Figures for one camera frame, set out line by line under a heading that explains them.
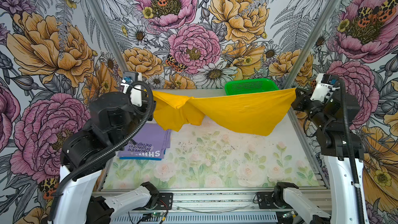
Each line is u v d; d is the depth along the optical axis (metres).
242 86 1.27
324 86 0.50
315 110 0.49
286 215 0.72
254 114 0.70
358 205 0.35
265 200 0.74
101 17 0.83
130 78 0.38
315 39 0.92
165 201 0.73
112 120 0.31
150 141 0.91
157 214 0.71
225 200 0.76
